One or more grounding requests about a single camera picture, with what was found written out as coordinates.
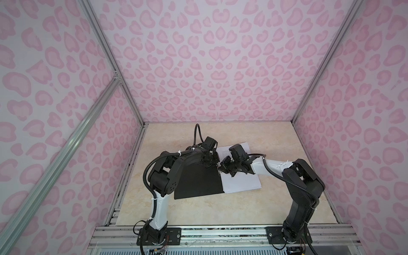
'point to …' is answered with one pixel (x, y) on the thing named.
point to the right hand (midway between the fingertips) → (217, 166)
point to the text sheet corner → (240, 180)
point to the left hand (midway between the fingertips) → (219, 160)
